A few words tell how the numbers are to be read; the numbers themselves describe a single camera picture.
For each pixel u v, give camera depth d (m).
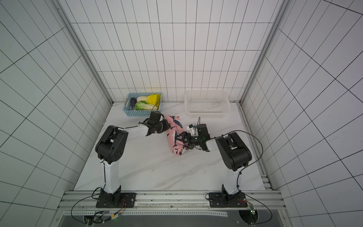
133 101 1.16
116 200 0.65
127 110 1.14
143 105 1.07
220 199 0.73
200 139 0.79
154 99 1.11
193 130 0.90
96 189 0.73
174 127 0.99
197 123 0.90
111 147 0.54
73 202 0.74
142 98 1.16
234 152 0.50
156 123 0.79
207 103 1.19
